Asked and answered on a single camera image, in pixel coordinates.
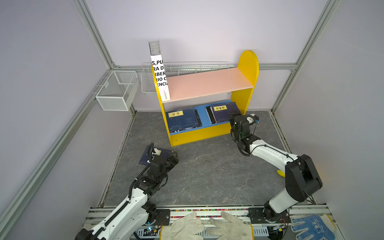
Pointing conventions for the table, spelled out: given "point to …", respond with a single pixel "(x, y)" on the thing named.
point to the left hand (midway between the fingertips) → (173, 158)
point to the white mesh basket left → (118, 91)
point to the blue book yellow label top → (223, 112)
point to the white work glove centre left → (187, 227)
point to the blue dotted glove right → (321, 227)
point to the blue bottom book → (182, 119)
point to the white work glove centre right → (233, 230)
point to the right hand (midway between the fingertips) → (232, 114)
